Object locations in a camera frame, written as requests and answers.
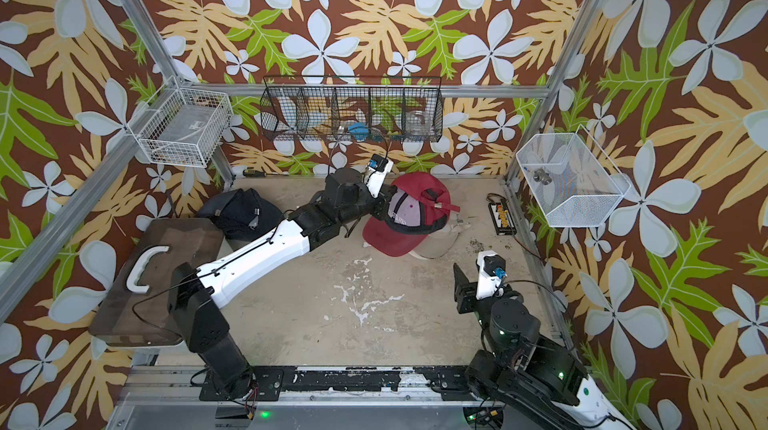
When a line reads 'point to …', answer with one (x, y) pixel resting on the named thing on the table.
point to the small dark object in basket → (541, 176)
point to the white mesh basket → (574, 182)
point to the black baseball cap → (241, 214)
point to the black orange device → (502, 219)
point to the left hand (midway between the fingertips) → (397, 184)
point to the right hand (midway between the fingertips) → (461, 264)
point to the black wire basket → (352, 108)
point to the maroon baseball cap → (419, 205)
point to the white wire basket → (182, 126)
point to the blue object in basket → (359, 128)
